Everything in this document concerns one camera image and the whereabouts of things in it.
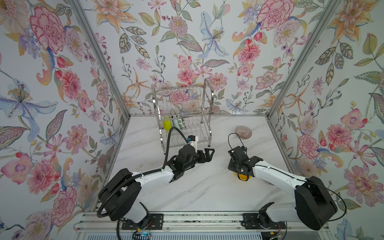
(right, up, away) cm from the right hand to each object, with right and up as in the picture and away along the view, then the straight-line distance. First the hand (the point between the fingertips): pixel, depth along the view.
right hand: (231, 164), depth 90 cm
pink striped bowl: (+14, +19, +18) cm, 29 cm away
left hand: (-13, +8, -9) cm, 18 cm away
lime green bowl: (-40, +24, +9) cm, 47 cm away
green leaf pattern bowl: (-30, +25, +9) cm, 40 cm away
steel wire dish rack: (-30, +36, +36) cm, 59 cm away
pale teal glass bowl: (-34, +24, +9) cm, 42 cm away
